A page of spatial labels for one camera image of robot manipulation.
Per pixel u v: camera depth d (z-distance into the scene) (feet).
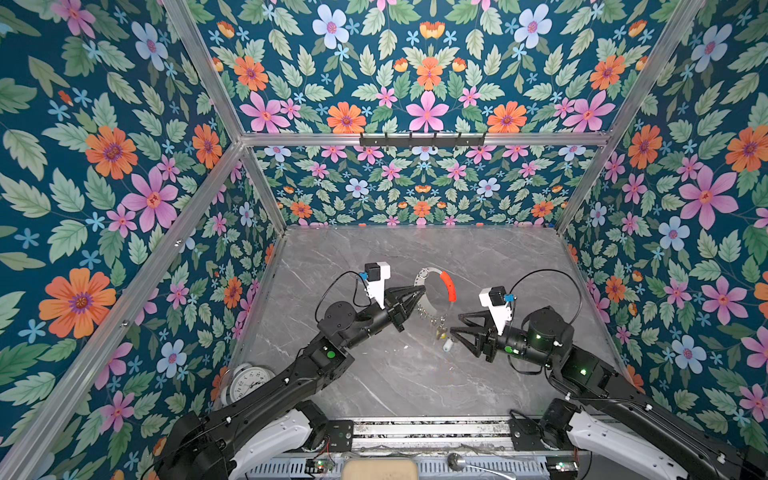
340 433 2.43
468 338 1.98
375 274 1.88
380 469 2.19
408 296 2.08
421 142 3.06
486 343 1.86
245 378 2.62
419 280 2.06
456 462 2.25
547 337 1.62
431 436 2.46
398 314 1.89
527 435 2.40
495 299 1.84
